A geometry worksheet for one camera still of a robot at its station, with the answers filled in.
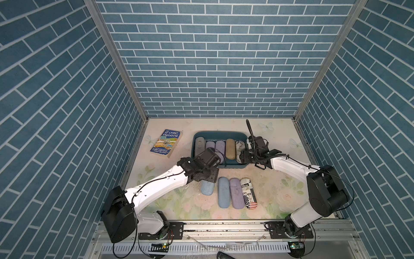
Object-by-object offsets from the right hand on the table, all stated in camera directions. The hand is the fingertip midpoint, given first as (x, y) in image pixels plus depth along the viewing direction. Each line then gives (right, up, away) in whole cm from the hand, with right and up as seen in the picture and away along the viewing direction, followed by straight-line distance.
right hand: (245, 156), depth 93 cm
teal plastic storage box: (-13, +12, +22) cm, 28 cm away
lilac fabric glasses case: (-21, +6, +9) cm, 24 cm away
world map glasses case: (-2, +5, +9) cm, 10 cm away
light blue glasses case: (-21, -12, -17) cm, 30 cm away
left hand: (-17, -7, -14) cm, 23 cm away
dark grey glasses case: (-27, +6, +4) cm, 28 cm away
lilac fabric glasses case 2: (-15, +3, +6) cm, 16 cm away
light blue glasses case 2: (-13, -17, -10) cm, 24 cm away
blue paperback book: (-50, +7, +11) cm, 51 cm away
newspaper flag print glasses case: (0, -18, -10) cm, 21 cm away
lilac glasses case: (-6, -19, -12) cm, 23 cm away
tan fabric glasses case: (-8, +4, +7) cm, 11 cm away
